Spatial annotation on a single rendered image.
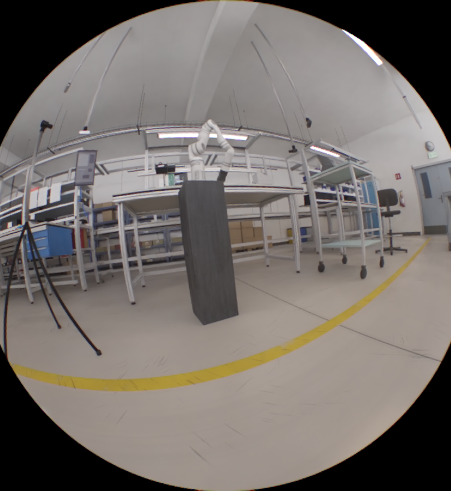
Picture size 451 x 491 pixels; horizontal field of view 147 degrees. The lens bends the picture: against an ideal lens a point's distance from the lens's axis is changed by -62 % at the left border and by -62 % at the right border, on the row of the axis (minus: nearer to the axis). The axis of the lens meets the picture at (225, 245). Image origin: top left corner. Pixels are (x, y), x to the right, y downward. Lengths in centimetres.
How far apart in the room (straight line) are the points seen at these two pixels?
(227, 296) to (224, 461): 88
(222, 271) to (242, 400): 71
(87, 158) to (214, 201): 213
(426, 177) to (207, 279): 667
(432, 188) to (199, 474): 689
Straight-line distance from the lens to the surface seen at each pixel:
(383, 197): 312
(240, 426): 56
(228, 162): 158
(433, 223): 669
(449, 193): 336
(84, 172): 270
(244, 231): 523
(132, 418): 65
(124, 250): 163
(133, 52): 379
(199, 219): 98
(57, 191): 313
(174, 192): 156
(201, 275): 99
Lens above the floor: 49
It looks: 2 degrees down
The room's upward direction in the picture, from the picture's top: 7 degrees counter-clockwise
